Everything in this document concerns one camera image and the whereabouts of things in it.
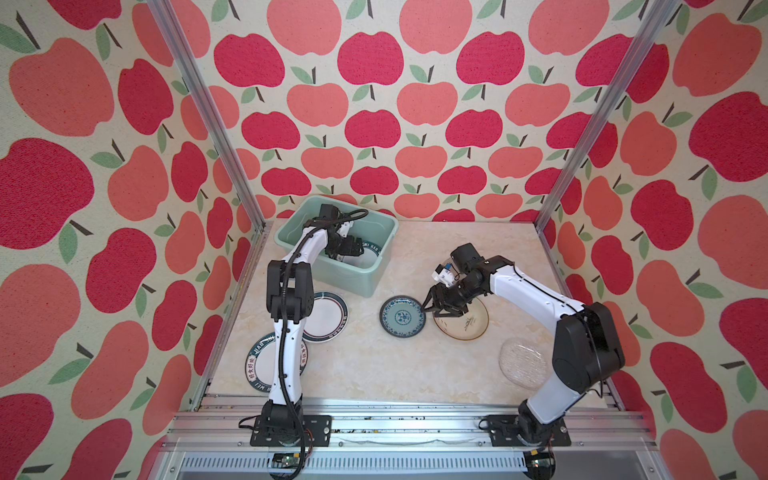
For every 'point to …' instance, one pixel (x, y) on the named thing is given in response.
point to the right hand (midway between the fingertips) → (434, 310)
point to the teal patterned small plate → (402, 317)
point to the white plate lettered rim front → (259, 361)
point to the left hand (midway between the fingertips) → (356, 249)
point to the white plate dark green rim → (328, 320)
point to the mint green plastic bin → (361, 275)
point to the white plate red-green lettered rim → (368, 258)
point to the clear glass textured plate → (523, 363)
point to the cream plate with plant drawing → (467, 326)
